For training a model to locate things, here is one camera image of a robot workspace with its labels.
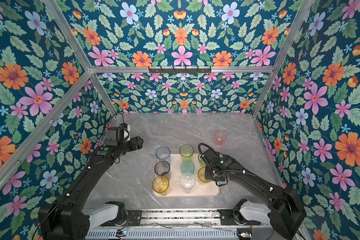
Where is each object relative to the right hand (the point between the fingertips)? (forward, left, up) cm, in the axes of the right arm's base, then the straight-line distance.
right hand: (208, 176), depth 80 cm
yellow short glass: (0, +4, +3) cm, 5 cm away
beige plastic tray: (-4, +4, -9) cm, 11 cm away
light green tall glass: (+11, +12, +7) cm, 18 cm away
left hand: (+16, +38, +14) cm, 44 cm away
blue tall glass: (+14, +26, 0) cm, 30 cm away
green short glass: (+7, +3, +1) cm, 8 cm away
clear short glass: (-2, +12, -2) cm, 12 cm away
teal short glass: (+6, +11, -2) cm, 13 cm away
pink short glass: (+30, -11, -6) cm, 32 cm away
